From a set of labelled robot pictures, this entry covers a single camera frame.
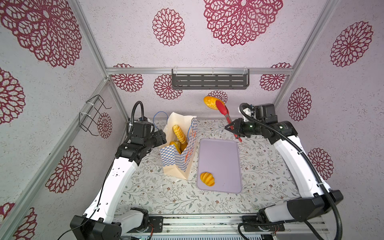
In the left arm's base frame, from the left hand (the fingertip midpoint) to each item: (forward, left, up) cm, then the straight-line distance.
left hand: (159, 138), depth 76 cm
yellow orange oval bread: (+8, -7, -17) cm, 20 cm away
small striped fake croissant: (-12, -25, -22) cm, 36 cm away
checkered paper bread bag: (-6, -7, -15) cm, 18 cm away
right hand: (0, -33, +8) cm, 34 cm away
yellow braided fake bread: (+13, -9, -12) cm, 20 cm away
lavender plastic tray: (+4, -36, -27) cm, 46 cm away
